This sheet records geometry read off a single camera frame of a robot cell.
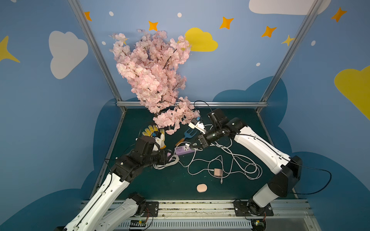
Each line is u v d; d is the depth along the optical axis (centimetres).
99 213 39
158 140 63
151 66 68
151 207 75
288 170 43
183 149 95
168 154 68
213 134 63
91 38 79
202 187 80
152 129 108
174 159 91
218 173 86
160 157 61
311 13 72
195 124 66
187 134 104
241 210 74
